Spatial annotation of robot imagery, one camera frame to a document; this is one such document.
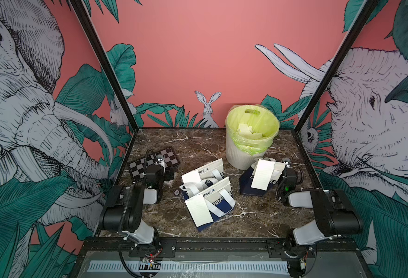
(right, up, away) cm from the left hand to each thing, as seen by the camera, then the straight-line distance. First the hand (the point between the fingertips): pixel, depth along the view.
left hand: (163, 162), depth 95 cm
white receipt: (+49, -3, -21) cm, 54 cm away
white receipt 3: (+19, -3, -25) cm, 32 cm away
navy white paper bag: (+30, -13, -25) cm, 41 cm away
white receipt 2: (+22, -15, -31) cm, 41 cm away
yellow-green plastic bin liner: (+51, +20, +6) cm, 56 cm away
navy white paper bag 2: (+25, -3, -23) cm, 34 cm away
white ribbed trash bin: (+41, +2, -3) cm, 41 cm away
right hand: (+66, -1, 0) cm, 66 cm away
